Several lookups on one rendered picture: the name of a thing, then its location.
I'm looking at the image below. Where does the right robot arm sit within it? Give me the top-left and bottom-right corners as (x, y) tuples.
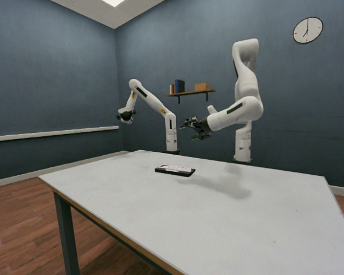
(118, 79), (177, 151)

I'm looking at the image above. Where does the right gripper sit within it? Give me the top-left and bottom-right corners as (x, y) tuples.
(116, 110), (136, 121)

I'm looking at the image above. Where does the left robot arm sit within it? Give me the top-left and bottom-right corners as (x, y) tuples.
(208, 38), (264, 162)

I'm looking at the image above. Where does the black keyboard case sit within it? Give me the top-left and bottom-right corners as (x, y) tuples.
(155, 165), (196, 177)

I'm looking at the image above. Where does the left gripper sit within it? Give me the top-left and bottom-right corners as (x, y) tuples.
(180, 116), (215, 140)

